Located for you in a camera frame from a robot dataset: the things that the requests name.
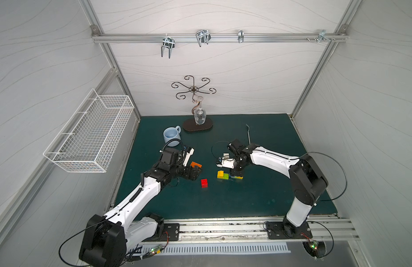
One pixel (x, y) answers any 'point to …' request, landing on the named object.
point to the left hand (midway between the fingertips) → (195, 167)
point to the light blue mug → (172, 133)
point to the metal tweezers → (248, 133)
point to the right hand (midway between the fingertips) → (233, 167)
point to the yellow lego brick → (220, 174)
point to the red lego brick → (204, 183)
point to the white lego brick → (226, 155)
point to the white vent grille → (214, 248)
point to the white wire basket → (92, 138)
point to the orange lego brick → (193, 164)
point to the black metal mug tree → (190, 125)
